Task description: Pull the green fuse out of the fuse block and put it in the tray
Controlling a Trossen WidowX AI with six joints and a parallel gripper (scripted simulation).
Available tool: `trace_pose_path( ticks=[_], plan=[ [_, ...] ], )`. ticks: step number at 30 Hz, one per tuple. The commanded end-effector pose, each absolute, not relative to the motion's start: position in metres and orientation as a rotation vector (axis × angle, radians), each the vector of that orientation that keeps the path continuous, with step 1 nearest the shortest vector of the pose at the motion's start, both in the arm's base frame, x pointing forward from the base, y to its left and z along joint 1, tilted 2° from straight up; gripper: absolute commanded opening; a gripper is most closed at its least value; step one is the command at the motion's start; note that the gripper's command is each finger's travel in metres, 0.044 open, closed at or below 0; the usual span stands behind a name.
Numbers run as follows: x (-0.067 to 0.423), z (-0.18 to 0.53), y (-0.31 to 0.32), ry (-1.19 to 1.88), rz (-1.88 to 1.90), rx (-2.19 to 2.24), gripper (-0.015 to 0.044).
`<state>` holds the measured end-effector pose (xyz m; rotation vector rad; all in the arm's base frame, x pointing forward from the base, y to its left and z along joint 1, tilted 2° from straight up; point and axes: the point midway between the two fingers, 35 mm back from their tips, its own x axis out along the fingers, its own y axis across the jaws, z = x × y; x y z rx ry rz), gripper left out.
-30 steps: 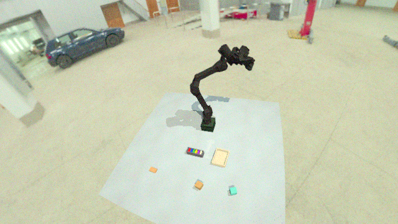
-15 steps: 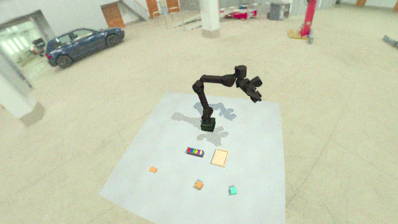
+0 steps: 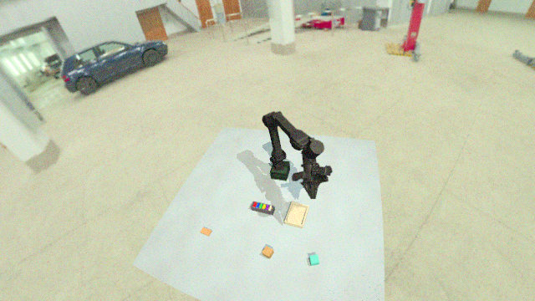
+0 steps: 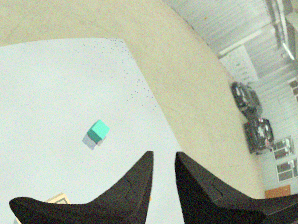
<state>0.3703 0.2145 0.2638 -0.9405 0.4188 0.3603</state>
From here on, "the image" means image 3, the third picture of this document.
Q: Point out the small orange-brown block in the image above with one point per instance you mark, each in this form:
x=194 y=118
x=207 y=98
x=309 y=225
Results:
x=267 y=252

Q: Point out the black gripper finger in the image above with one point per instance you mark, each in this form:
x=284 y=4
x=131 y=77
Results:
x=308 y=186
x=315 y=188

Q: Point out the small turquoise cube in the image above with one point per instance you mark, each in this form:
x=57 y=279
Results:
x=314 y=260

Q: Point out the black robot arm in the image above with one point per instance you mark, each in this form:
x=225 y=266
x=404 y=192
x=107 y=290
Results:
x=310 y=147

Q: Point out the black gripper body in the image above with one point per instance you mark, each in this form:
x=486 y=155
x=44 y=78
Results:
x=306 y=174

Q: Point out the orange flat block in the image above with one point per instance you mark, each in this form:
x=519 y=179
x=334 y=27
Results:
x=206 y=231

